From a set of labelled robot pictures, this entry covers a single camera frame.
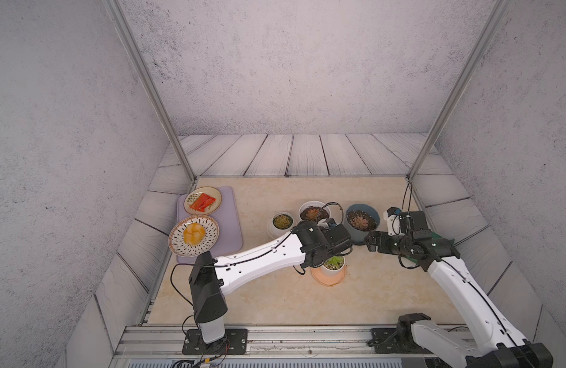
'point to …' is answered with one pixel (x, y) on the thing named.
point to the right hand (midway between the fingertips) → (377, 239)
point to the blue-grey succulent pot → (360, 218)
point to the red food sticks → (202, 202)
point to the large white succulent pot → (314, 211)
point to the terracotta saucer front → (324, 279)
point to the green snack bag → (451, 241)
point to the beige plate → (194, 193)
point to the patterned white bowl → (178, 244)
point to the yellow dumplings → (194, 234)
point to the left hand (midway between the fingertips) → (299, 239)
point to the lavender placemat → (226, 216)
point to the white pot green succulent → (334, 266)
